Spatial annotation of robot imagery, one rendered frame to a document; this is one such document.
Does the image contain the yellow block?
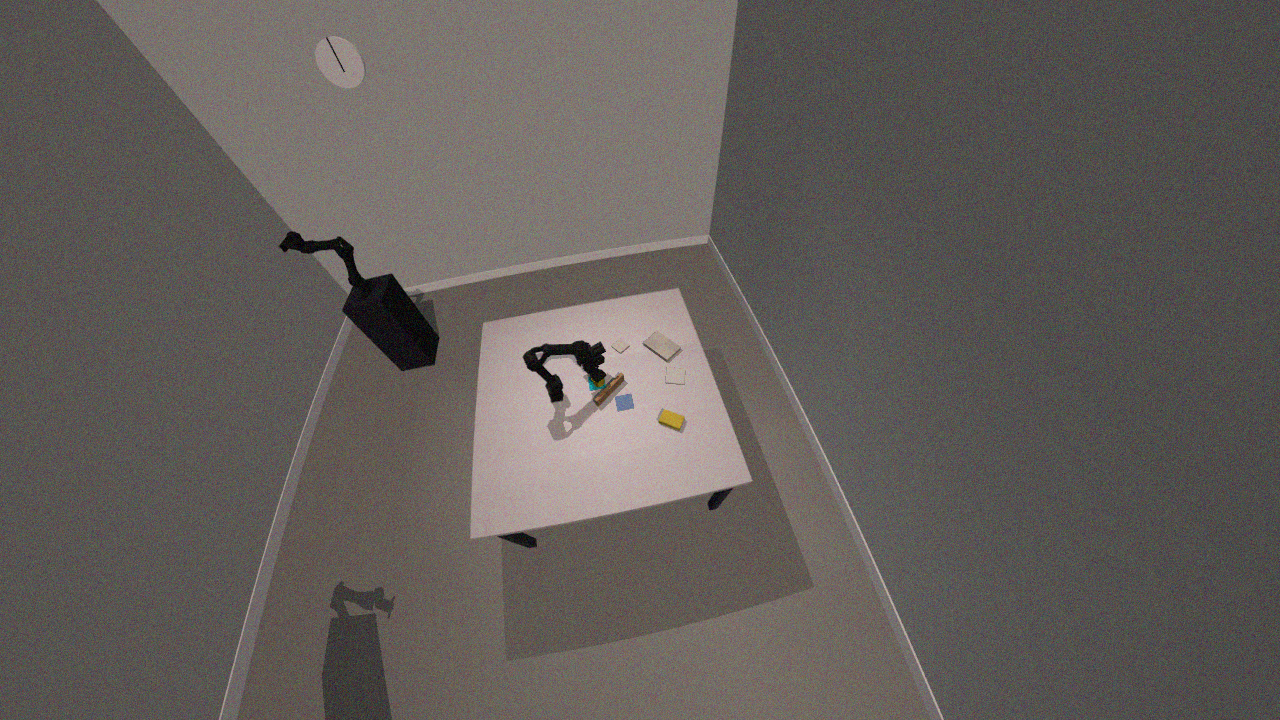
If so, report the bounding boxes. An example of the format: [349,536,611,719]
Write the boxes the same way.
[659,409,685,430]

